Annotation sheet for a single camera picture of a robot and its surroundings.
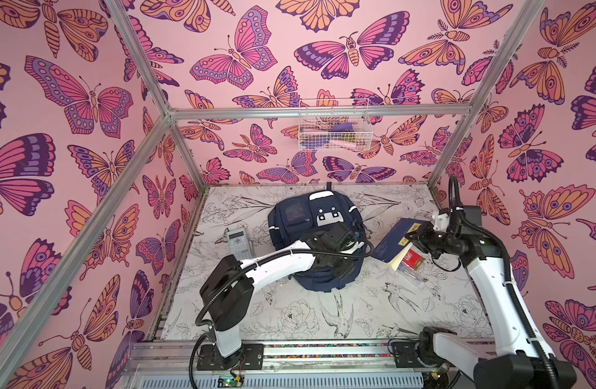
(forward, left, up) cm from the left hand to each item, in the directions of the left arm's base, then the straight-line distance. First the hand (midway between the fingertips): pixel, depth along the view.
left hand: (350, 262), depth 81 cm
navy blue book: (+2, -14, +8) cm, 16 cm away
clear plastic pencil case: (+1, -24, -11) cm, 26 cm away
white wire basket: (+48, +3, +22) cm, 53 cm away
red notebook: (+7, -27, -12) cm, 31 cm away
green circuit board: (-32, +39, -14) cm, 52 cm away
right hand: (+5, -17, +11) cm, 21 cm away
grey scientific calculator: (+11, +41, -8) cm, 43 cm away
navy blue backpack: (+24, +19, -8) cm, 32 cm away
